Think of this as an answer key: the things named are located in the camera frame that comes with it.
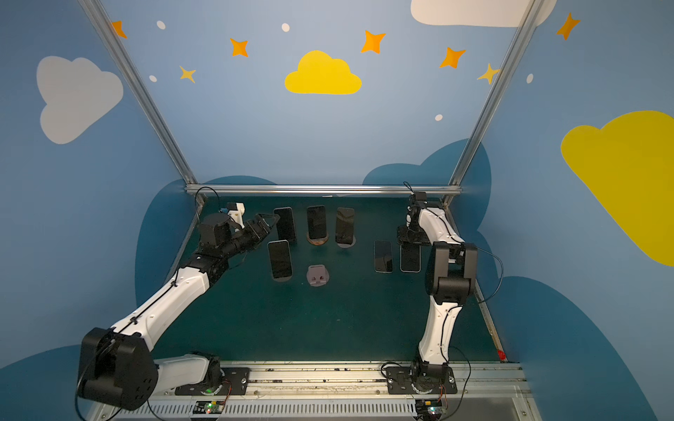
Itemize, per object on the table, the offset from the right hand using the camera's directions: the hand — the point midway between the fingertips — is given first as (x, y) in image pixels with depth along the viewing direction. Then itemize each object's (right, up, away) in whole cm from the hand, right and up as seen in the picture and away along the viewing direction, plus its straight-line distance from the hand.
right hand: (413, 239), depth 98 cm
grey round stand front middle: (-36, -13, -5) cm, 39 cm away
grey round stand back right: (-25, -3, +6) cm, 26 cm away
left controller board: (-64, -45, -27) cm, 83 cm away
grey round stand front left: (-49, -14, -5) cm, 51 cm away
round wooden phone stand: (-37, -2, +9) cm, 38 cm away
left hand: (-48, +6, -19) cm, 51 cm away
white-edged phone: (-2, -7, -3) cm, 8 cm away
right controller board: (-4, -46, -27) cm, 53 cm away
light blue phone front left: (-49, -7, -8) cm, 50 cm away
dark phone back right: (-26, +5, 0) cm, 27 cm away
